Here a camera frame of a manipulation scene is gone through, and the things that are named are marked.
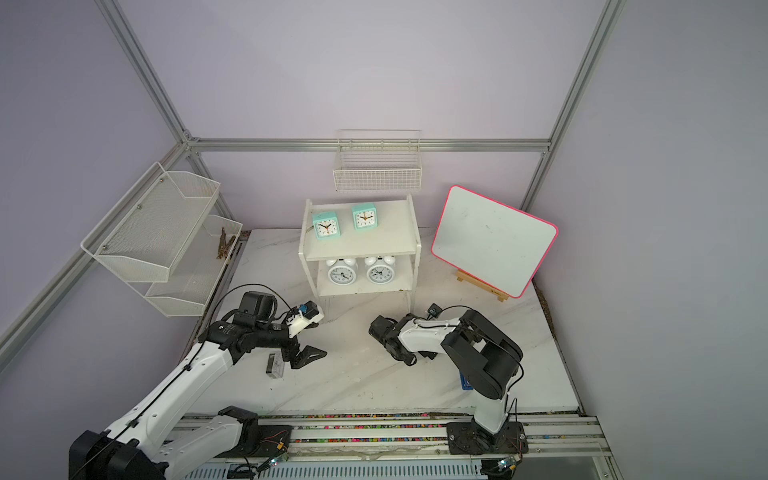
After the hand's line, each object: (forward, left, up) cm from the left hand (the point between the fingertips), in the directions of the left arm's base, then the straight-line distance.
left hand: (316, 340), depth 78 cm
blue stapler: (-7, -41, -13) cm, 44 cm away
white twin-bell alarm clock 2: (+17, -17, +9) cm, 25 cm away
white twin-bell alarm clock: (+16, -6, +9) cm, 20 cm away
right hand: (+8, -31, -12) cm, 35 cm away
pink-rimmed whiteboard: (+22, -50, +14) cm, 56 cm away
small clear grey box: (-4, +12, -8) cm, 15 cm away
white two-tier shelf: (+16, -12, +20) cm, 28 cm away
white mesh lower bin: (+23, +42, 0) cm, 48 cm away
